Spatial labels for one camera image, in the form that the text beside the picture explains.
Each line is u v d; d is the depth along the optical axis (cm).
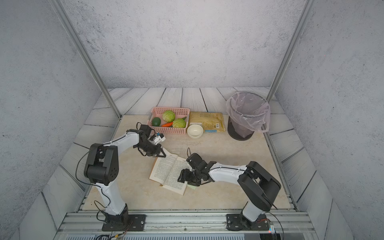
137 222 73
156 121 111
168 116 111
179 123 107
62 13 72
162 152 90
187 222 74
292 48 84
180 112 119
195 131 109
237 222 73
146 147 81
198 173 67
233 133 106
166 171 85
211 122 114
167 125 112
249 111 100
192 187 84
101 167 51
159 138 89
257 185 46
